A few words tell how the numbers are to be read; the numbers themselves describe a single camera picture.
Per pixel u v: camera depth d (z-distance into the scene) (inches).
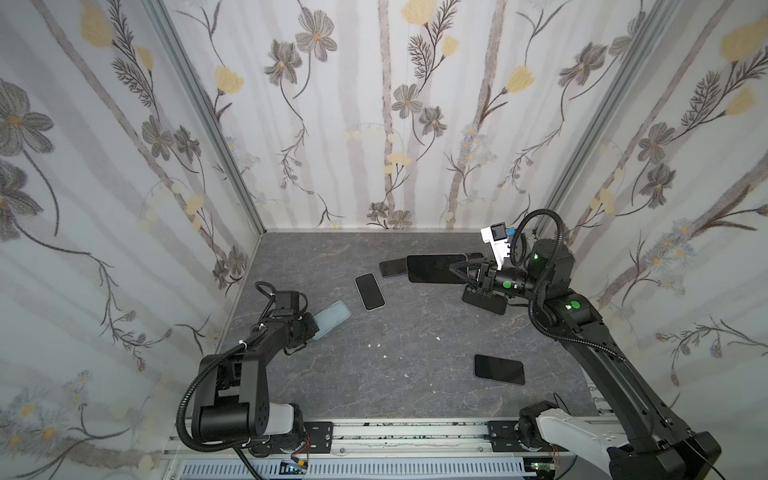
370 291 40.3
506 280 22.7
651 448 15.1
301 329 31.5
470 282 24.5
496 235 22.8
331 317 38.2
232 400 17.1
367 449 28.8
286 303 28.8
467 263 24.5
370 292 40.5
